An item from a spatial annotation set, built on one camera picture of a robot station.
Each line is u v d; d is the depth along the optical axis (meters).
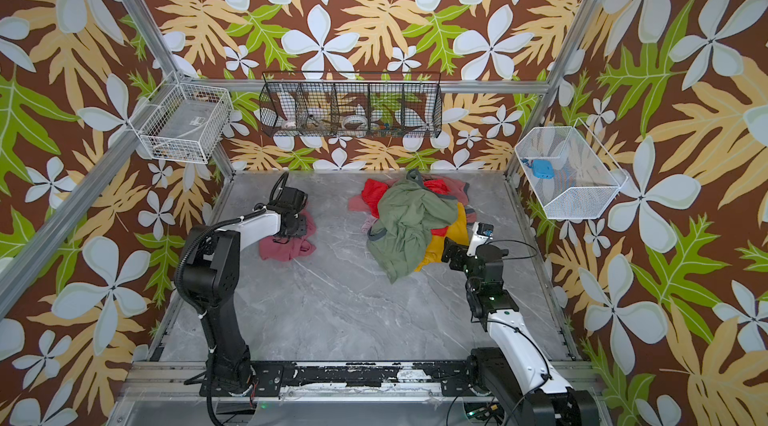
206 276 0.52
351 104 0.97
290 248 0.93
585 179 0.78
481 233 0.72
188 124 0.86
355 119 0.98
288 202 0.82
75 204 0.59
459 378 0.74
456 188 1.12
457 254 0.75
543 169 0.86
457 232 1.00
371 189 1.10
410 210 0.88
